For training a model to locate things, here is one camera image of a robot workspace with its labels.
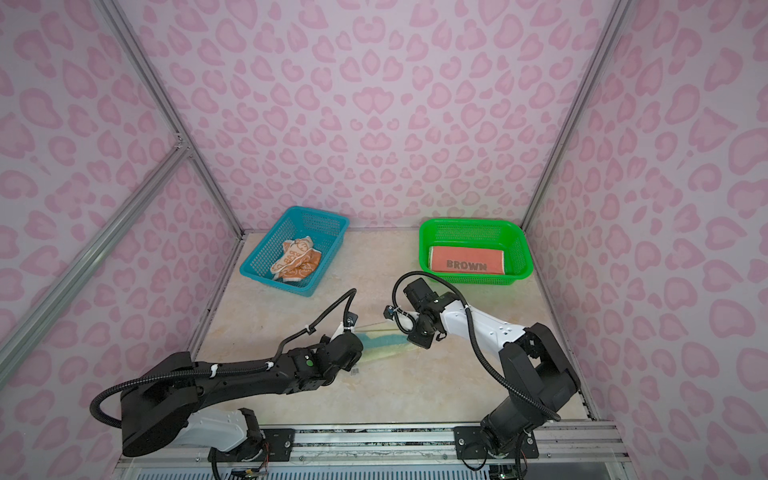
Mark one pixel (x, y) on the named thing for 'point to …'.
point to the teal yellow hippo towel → (383, 339)
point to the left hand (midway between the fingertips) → (354, 341)
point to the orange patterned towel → (300, 259)
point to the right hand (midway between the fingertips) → (416, 327)
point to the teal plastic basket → (327, 232)
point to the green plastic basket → (493, 233)
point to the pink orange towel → (466, 260)
